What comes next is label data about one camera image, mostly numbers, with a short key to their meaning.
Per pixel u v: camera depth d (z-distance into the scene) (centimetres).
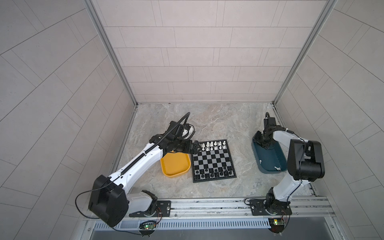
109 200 38
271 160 90
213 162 85
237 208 72
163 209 71
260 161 85
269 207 65
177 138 65
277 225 68
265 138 70
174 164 85
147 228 65
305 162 48
